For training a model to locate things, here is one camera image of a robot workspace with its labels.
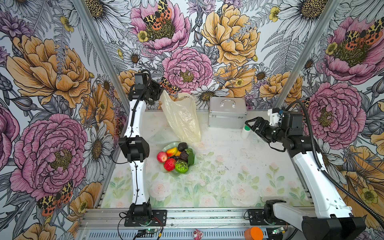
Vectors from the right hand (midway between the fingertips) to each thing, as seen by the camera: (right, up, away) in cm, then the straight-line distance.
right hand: (249, 131), depth 72 cm
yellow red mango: (-40, -13, +18) cm, 46 cm away
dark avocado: (-34, -10, +18) cm, 39 cm away
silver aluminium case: (-4, +11, +29) cm, 32 cm away
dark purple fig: (-32, -15, +13) cm, 38 cm away
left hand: (-43, +24, +19) cm, 53 cm away
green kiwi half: (-33, -19, +9) cm, 40 cm away
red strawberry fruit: (-40, -19, +13) cm, 46 cm away
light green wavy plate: (-37, -24, +14) cm, 47 cm away
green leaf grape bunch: (-28, -15, +16) cm, 36 cm away
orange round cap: (-2, -42, -9) cm, 43 cm away
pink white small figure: (-25, -45, -6) cm, 52 cm away
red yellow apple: (-45, -15, +13) cm, 49 cm away
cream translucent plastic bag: (-36, +12, +24) cm, 45 cm away
